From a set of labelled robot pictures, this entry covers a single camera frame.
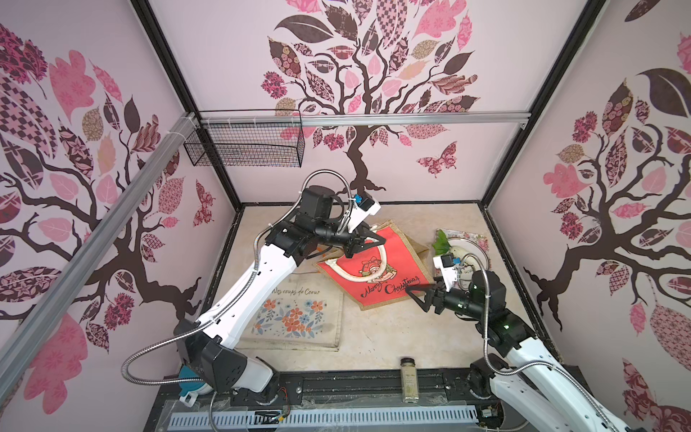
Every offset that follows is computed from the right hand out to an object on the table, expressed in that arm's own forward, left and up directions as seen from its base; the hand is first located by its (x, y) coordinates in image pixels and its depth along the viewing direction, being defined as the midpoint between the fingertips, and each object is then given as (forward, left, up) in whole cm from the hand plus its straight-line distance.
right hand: (414, 284), depth 71 cm
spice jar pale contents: (-20, +2, -18) cm, 27 cm away
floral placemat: (+30, -36, -21) cm, 51 cm away
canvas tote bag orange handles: (0, +32, -19) cm, 37 cm away
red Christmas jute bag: (+1, +10, +3) cm, 10 cm away
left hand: (+5, +10, +13) cm, 17 cm away
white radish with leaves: (+26, -18, -18) cm, 36 cm away
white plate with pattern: (+27, -31, -20) cm, 45 cm away
